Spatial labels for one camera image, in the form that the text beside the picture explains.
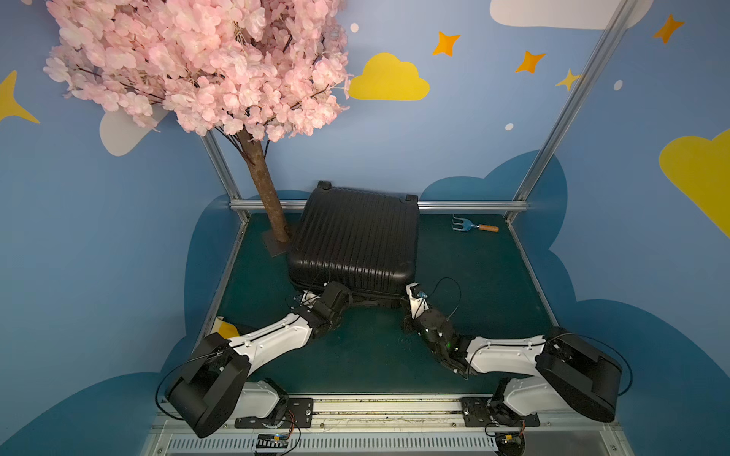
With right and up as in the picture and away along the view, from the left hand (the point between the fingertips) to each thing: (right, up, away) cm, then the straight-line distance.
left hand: (345, 295), depth 89 cm
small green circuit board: (-16, -35, -17) cm, 42 cm away
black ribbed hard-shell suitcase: (+7, +18, +12) cm, 23 cm away
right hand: (+20, 0, -4) cm, 20 cm away
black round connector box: (+45, -36, -16) cm, 60 cm away
